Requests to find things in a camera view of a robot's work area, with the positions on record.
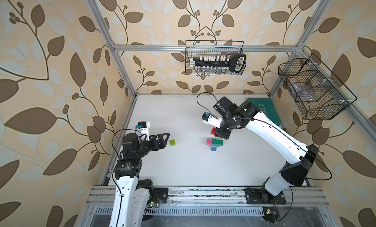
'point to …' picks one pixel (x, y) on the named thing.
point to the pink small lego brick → (209, 142)
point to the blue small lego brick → (213, 149)
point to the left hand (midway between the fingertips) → (162, 134)
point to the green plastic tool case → (266, 106)
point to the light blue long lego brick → (213, 146)
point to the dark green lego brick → (217, 142)
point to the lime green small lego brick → (172, 143)
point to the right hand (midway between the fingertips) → (218, 131)
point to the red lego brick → (213, 131)
